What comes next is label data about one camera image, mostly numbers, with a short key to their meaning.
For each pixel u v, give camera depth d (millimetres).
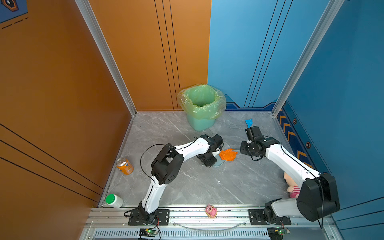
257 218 725
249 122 1127
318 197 828
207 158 791
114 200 709
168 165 534
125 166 809
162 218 734
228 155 939
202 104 896
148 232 706
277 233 701
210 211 726
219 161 931
